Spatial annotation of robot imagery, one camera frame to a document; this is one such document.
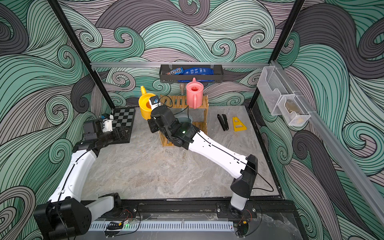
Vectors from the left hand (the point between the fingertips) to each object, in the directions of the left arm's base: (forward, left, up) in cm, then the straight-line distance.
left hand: (121, 129), depth 80 cm
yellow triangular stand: (+20, -74, -22) cm, 79 cm away
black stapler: (+23, -63, -20) cm, 70 cm away
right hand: (-1, -21, +14) cm, 26 cm away
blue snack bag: (+35, -43, +14) cm, 57 cm away
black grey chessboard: (+19, +12, -19) cm, 29 cm away
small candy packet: (+35, -30, +14) cm, 49 cm away
